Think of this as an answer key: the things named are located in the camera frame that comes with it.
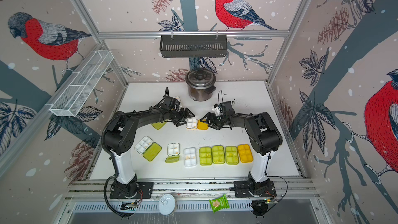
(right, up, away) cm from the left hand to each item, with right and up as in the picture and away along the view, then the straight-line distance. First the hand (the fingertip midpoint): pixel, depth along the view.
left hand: (193, 116), depth 94 cm
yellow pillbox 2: (+30, -20, -9) cm, 37 cm away
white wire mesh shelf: (-61, +11, -19) cm, 65 cm away
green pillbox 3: (+7, -21, -10) cm, 24 cm away
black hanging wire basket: (-1, +47, +12) cm, 49 cm away
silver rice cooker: (+4, +21, +4) cm, 22 cm away
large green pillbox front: (+14, -21, -9) cm, 27 cm away
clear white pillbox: (-1, -21, -10) cm, 24 cm away
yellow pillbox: (0, -5, +4) cm, 7 cm away
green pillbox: (-23, -6, +2) cm, 24 cm away
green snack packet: (+13, -36, -25) cm, 46 cm away
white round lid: (-10, -35, -28) cm, 46 cm away
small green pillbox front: (-11, -20, -8) cm, 24 cm away
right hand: (+7, -3, +1) cm, 8 cm away
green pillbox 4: (+22, -21, -9) cm, 32 cm away
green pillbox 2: (-26, -17, -7) cm, 32 cm away
